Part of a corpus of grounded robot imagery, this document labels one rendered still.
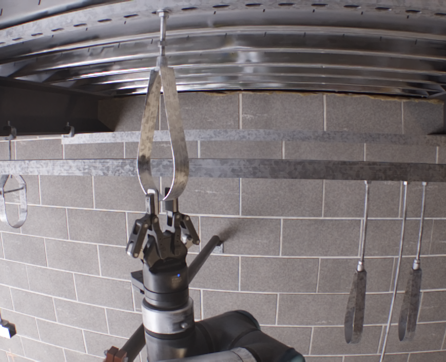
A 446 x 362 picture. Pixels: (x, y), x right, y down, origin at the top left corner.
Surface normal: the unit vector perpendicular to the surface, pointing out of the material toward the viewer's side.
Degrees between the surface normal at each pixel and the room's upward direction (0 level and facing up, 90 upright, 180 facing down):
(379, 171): 90
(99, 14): 90
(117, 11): 90
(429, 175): 90
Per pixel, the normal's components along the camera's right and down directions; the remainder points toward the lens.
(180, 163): 0.66, -0.03
